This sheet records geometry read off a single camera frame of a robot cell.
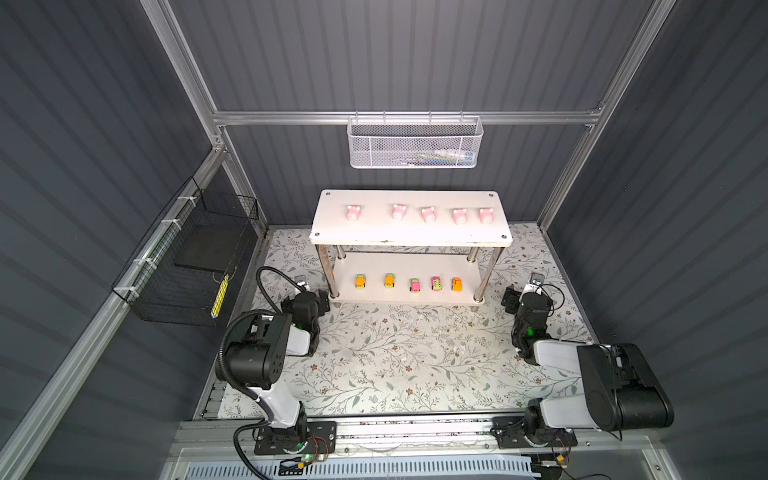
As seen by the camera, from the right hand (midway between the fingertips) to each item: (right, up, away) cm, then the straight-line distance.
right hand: (532, 290), depth 90 cm
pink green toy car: (-29, +1, +3) cm, 29 cm away
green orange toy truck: (-43, +3, +5) cm, 44 cm away
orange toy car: (-22, +2, +4) cm, 23 cm away
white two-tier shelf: (-39, +15, +25) cm, 49 cm away
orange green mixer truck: (-53, +2, +4) cm, 53 cm away
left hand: (-72, -2, +6) cm, 72 cm away
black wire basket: (-94, +6, -17) cm, 96 cm away
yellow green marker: (-83, +1, -22) cm, 85 cm away
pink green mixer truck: (-35, +1, +4) cm, 35 cm away
